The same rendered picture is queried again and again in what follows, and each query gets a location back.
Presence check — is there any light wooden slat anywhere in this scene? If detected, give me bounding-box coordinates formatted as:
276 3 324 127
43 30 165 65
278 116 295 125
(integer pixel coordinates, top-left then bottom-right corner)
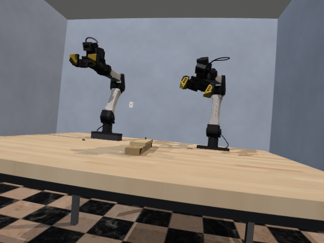
130 138 153 147

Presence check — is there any light wooden plank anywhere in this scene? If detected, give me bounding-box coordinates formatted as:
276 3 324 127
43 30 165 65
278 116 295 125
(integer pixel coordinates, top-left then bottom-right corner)
125 143 152 156

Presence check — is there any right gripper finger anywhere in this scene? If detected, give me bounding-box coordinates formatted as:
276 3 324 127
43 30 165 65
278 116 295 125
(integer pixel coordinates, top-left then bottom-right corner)
88 54 97 65
69 54 78 65

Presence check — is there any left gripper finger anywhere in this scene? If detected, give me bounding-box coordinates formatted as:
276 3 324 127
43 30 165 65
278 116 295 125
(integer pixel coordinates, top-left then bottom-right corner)
179 77 188 89
203 85 212 98

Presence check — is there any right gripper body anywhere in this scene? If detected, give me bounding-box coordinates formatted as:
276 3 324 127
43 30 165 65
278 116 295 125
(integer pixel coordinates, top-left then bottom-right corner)
70 54 101 69

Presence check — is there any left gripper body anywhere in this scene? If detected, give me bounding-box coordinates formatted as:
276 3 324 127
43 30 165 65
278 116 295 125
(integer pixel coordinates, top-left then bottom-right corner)
181 76 215 98

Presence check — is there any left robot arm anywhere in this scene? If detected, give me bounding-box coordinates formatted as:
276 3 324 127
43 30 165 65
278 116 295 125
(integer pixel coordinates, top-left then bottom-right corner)
195 57 229 151

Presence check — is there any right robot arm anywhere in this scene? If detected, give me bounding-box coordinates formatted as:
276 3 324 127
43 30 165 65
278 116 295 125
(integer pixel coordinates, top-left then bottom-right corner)
83 42 125 136

